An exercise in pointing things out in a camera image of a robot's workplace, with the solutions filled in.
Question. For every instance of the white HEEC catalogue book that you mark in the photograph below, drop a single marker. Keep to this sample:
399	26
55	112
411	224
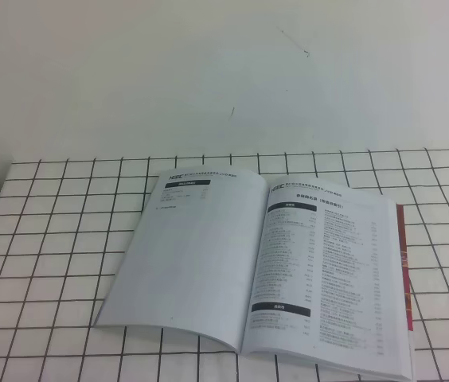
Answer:
297	266

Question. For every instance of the white black-grid tablecloth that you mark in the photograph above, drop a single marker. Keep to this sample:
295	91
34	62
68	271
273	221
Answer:
64	226

